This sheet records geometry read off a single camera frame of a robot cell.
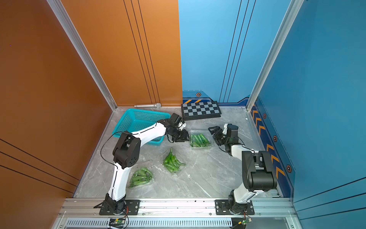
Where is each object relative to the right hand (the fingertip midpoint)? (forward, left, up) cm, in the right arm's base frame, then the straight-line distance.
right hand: (210, 131), depth 93 cm
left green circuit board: (-48, +51, -13) cm, 71 cm away
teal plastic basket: (+16, +57, -6) cm, 60 cm away
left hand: (-2, +14, -4) cm, 14 cm away
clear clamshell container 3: (-18, +41, -12) cm, 46 cm away
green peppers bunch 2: (-19, +25, -6) cm, 32 cm away
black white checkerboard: (+25, +5, -5) cm, 26 cm away
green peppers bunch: (-3, +7, -6) cm, 10 cm away
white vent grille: (-48, +32, -10) cm, 59 cm away
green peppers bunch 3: (-28, +40, -4) cm, 49 cm away
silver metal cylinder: (+32, +41, -6) cm, 52 cm away
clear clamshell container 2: (-17, +20, -4) cm, 26 cm away
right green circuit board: (-47, -14, -10) cm, 50 cm away
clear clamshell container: (+4, +1, -9) cm, 10 cm away
